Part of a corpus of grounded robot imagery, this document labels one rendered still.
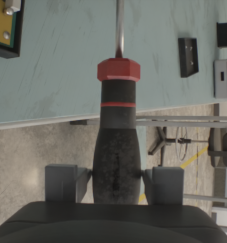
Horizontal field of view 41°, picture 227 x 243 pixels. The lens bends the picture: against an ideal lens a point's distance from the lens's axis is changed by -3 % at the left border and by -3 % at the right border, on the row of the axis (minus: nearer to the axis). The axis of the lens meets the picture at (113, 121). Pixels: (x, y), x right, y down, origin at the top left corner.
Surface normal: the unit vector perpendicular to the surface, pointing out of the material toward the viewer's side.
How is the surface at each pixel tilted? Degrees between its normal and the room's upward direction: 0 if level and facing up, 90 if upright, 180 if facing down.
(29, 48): 0
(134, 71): 3
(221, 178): 90
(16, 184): 0
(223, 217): 90
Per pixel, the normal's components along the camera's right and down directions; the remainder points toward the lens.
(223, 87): -0.47, 0.12
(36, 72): 0.88, 0.01
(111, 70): -0.03, 0.00
